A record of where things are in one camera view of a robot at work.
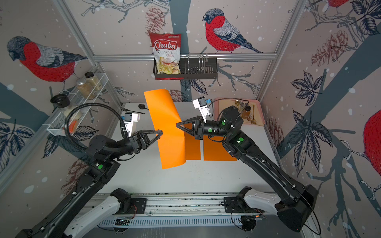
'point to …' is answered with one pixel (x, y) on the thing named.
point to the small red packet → (73, 126)
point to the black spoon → (142, 106)
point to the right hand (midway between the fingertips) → (178, 126)
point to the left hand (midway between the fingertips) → (161, 134)
